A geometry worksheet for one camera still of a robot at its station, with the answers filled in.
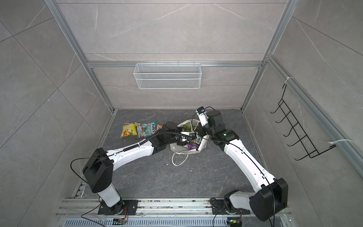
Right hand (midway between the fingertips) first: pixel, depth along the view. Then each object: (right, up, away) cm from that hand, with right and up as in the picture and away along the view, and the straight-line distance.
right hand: (202, 122), depth 79 cm
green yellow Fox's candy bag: (-9, -3, -6) cm, 11 cm away
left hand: (-5, -4, +1) cm, 6 cm away
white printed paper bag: (-7, -9, -12) cm, 17 cm away
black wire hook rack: (+46, 0, -8) cm, 46 cm away
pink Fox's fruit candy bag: (-29, -4, +26) cm, 39 cm away
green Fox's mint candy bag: (-40, -6, +25) cm, 47 cm away
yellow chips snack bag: (-51, -5, +22) cm, 56 cm away
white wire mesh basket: (-20, +34, +22) cm, 45 cm away
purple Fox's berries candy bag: (-5, -15, +8) cm, 18 cm away
